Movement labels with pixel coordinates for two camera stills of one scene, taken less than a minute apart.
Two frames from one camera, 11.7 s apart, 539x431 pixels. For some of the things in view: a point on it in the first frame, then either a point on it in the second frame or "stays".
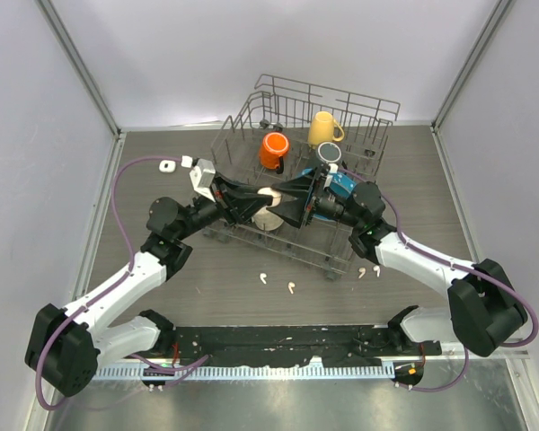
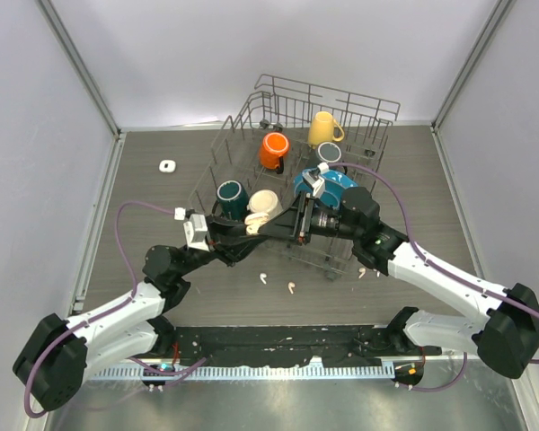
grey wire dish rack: (284, 128) stays
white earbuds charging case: (168, 166) stays
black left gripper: (235, 211) -> (227, 239)
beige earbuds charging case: (277, 197) -> (254, 222)
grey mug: (329, 152) stays
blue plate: (340, 183) stays
